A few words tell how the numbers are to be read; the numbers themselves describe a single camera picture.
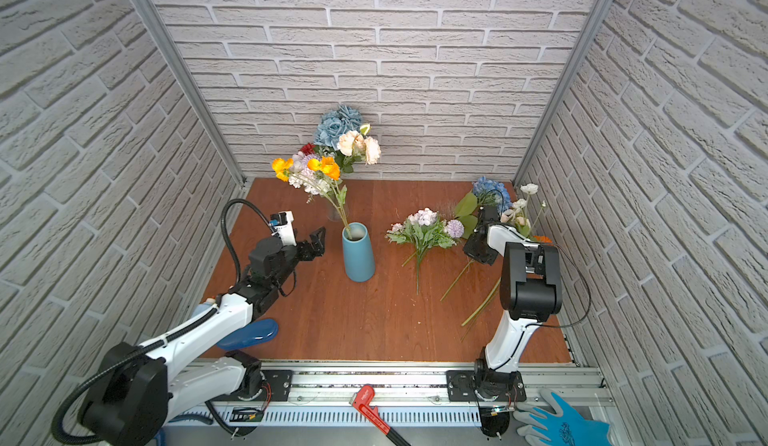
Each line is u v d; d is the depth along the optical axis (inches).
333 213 41.5
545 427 26.8
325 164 26.2
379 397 28.9
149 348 16.9
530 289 20.0
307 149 35.7
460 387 29.1
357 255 32.7
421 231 36.7
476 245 34.3
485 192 43.3
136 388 15.5
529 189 40.4
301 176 30.5
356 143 30.6
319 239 30.0
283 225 27.5
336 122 32.1
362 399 27.9
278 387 28.7
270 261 24.4
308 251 28.7
